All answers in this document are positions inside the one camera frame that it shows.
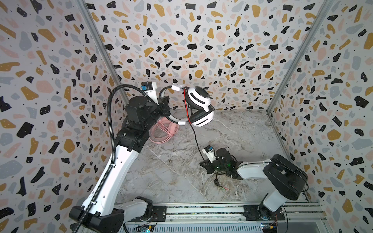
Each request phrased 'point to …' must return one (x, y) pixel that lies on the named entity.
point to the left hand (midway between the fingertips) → (168, 93)
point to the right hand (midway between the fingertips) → (198, 162)
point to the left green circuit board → (147, 229)
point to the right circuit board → (267, 228)
